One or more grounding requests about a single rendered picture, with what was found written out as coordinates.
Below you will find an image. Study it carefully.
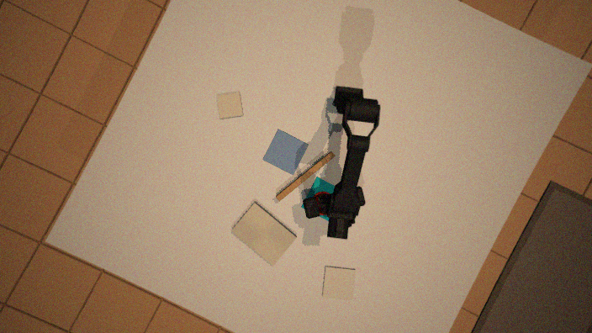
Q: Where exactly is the beige flat rectangular block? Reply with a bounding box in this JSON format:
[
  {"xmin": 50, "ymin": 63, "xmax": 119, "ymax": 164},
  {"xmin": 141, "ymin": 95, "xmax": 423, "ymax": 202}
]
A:
[{"xmin": 232, "ymin": 202, "xmax": 297, "ymax": 266}]

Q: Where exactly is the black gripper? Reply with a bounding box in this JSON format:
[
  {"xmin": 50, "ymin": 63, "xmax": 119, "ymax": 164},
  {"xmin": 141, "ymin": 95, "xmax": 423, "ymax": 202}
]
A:
[{"xmin": 303, "ymin": 186, "xmax": 365, "ymax": 219}]

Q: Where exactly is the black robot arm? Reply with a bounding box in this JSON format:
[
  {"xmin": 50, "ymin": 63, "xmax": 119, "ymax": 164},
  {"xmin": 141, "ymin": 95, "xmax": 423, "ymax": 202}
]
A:
[{"xmin": 326, "ymin": 87, "xmax": 381, "ymax": 239}]

